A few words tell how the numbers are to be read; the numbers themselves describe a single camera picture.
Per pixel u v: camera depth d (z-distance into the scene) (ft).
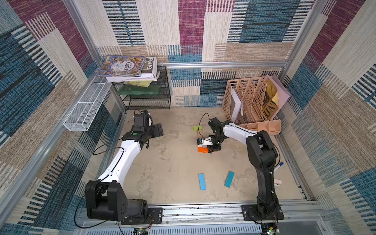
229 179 2.79
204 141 2.85
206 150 3.14
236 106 3.24
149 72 2.62
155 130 2.48
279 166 2.93
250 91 3.36
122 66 2.67
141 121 2.06
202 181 2.79
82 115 2.34
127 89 3.31
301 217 2.41
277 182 2.66
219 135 2.64
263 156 1.81
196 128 3.55
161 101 3.96
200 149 3.16
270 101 3.18
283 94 2.87
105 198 1.32
